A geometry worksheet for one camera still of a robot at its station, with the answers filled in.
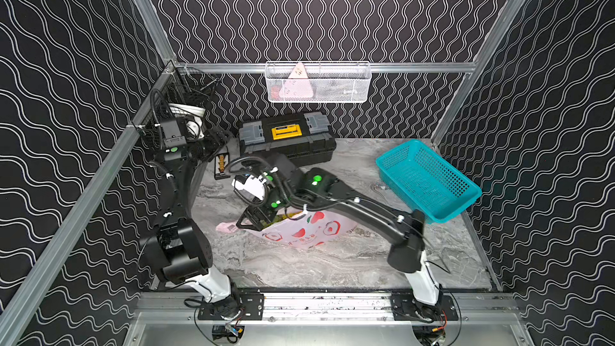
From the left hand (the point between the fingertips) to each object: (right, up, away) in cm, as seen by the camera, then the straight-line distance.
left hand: (220, 135), depth 80 cm
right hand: (+12, -23, -13) cm, 29 cm away
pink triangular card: (+25, +20, +9) cm, 33 cm away
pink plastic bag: (+30, -31, -4) cm, 43 cm away
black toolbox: (+28, +1, +17) cm, 33 cm away
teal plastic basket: (+82, -17, +26) cm, 88 cm away
